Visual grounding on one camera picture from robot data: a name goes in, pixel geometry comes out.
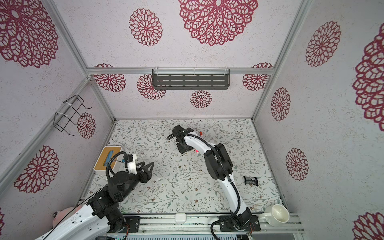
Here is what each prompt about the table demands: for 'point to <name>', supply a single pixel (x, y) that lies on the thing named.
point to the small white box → (180, 217)
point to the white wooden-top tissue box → (107, 151)
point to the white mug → (275, 214)
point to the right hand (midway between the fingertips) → (185, 146)
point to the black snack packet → (253, 180)
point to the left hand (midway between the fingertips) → (149, 165)
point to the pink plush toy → (58, 216)
